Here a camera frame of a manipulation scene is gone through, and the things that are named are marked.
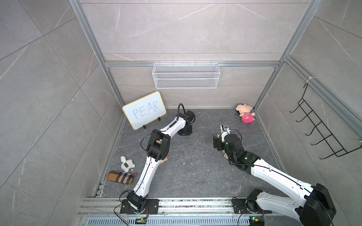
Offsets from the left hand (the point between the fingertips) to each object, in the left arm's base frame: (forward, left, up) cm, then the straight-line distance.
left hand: (189, 131), depth 104 cm
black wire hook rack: (-32, -64, +30) cm, 77 cm away
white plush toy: (-25, +40, +3) cm, 47 cm away
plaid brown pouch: (-32, +42, +2) cm, 53 cm away
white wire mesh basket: (+30, +1, +29) cm, 42 cm away
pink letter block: (-21, +16, 0) cm, 27 cm away
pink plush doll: (+15, -46, +4) cm, 49 cm away
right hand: (-15, -18, +18) cm, 30 cm away
